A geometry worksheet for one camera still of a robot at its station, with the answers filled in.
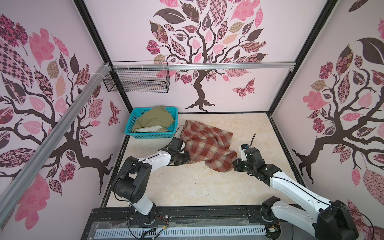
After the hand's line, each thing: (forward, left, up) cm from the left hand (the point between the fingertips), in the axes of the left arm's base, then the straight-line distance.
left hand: (190, 160), depth 91 cm
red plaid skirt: (+10, -9, +4) cm, 14 cm away
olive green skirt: (+35, +24, +4) cm, 42 cm away
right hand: (-3, -25, +6) cm, 26 cm away
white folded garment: (+24, +28, +2) cm, 37 cm away
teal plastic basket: (+38, +42, +5) cm, 57 cm away
